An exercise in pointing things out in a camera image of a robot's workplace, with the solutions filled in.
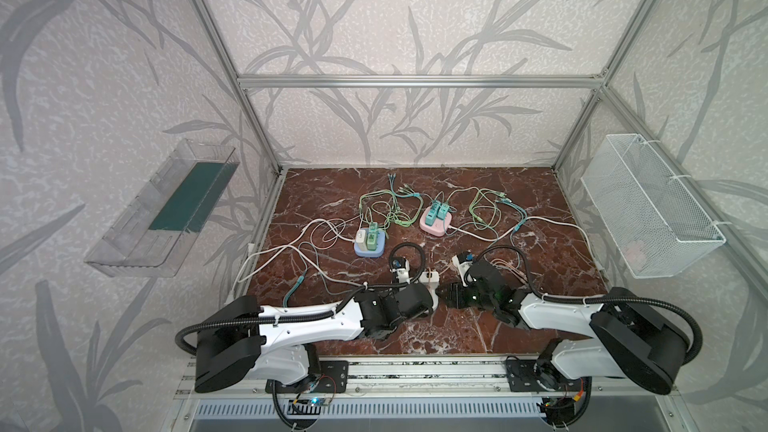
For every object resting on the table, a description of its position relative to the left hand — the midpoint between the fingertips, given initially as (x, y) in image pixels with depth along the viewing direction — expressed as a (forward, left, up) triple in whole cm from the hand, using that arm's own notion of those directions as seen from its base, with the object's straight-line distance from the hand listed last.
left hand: (423, 290), depth 80 cm
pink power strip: (+25, -7, -7) cm, 27 cm away
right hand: (+5, -6, -6) cm, 9 cm away
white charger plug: (+3, -2, 0) cm, 4 cm away
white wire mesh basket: (+5, -49, +26) cm, 55 cm away
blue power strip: (+15, +13, -4) cm, 21 cm away
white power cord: (+16, +46, -8) cm, 49 cm away
